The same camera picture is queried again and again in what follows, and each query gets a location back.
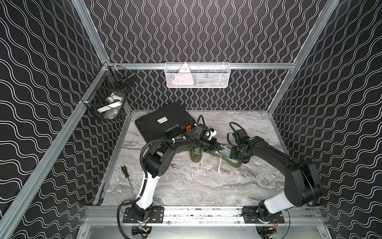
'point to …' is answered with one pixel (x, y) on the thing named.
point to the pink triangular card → (183, 77)
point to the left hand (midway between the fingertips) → (222, 146)
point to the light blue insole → (226, 153)
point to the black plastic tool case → (165, 122)
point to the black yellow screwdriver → (124, 169)
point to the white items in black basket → (111, 110)
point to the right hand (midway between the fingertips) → (234, 157)
